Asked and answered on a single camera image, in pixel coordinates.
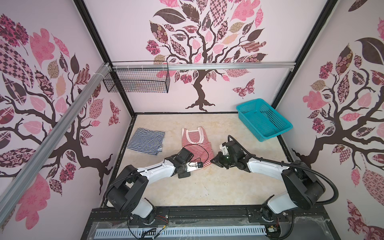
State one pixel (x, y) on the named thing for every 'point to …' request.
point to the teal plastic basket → (264, 120)
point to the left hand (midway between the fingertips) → (185, 168)
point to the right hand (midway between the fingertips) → (210, 159)
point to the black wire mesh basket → (140, 77)
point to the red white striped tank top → (197, 142)
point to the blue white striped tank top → (147, 141)
